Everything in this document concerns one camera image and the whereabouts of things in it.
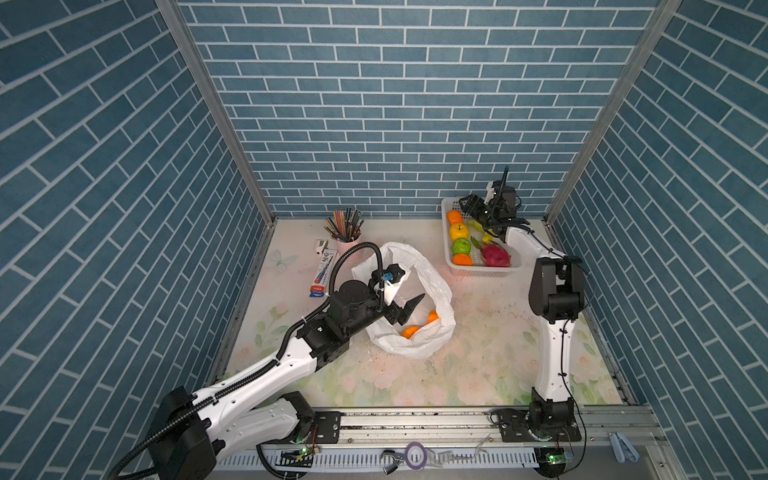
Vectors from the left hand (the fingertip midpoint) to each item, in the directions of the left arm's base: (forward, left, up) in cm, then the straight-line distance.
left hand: (412, 284), depth 71 cm
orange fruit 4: (0, -7, -17) cm, 18 cm away
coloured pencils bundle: (+31, +20, -12) cm, 38 cm away
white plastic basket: (+29, -25, -22) cm, 44 cm away
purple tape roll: (-33, -2, -26) cm, 42 cm away
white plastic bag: (-2, -6, -19) cm, 20 cm away
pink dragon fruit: (+22, -30, -18) cm, 42 cm away
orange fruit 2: (+42, -20, -18) cm, 50 cm away
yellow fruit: (+35, -20, -18) cm, 44 cm away
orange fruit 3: (-3, 0, -21) cm, 21 cm away
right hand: (+39, -21, -8) cm, 45 cm away
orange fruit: (+25, -21, -23) cm, 39 cm away
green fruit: (+28, -20, -20) cm, 40 cm away
